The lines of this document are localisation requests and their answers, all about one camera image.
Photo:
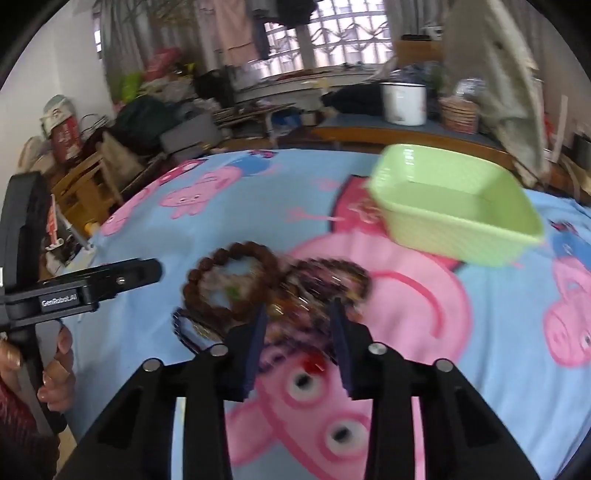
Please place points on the person's left forearm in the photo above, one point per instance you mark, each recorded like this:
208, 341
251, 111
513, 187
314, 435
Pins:
18, 443

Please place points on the dark folded clothing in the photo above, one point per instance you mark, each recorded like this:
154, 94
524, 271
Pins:
353, 99

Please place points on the clear plastic bag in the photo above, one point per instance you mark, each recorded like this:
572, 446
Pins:
471, 87

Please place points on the green plastic basket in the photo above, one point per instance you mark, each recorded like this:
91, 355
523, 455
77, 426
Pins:
461, 230

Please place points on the white enamel mug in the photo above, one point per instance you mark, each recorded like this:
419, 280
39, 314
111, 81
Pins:
404, 106

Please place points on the printed cartoon blanket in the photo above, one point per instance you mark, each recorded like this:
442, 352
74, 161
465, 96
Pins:
485, 323

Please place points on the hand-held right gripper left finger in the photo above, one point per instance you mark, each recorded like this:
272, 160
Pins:
256, 344

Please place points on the window with metal grille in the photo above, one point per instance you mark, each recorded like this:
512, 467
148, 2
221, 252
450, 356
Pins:
341, 32

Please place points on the grey curtain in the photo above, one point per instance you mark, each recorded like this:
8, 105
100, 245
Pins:
134, 37

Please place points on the bright green bag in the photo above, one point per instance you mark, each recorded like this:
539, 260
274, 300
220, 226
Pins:
131, 85

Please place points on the wooden desk with blue top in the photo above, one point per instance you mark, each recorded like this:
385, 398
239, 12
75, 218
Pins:
415, 134

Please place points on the pink hanging garment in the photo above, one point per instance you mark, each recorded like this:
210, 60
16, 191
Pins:
233, 32

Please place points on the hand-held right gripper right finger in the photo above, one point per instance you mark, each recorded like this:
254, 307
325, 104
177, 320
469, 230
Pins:
341, 346

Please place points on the grey dotted cloth cover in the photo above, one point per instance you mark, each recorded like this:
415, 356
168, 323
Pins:
503, 78

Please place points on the person's left hand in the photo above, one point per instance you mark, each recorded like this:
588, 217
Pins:
57, 387

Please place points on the wooden chair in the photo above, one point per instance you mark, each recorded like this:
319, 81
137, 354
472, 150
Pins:
87, 184

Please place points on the black bag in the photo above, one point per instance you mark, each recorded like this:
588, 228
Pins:
214, 87

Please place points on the round woven basket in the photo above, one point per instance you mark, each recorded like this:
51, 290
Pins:
459, 117

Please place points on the red bag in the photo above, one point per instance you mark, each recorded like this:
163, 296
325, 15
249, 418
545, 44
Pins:
162, 64

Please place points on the dark green bag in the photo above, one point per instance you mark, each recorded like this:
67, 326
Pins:
143, 117

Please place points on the grey box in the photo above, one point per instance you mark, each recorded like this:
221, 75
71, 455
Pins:
189, 134

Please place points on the cardboard box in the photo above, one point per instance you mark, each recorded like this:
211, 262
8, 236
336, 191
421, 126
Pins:
418, 50

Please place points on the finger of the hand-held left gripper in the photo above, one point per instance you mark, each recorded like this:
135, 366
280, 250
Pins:
124, 274

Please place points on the pile of mixed bead jewelry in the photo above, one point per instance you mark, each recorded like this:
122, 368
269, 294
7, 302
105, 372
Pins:
198, 330

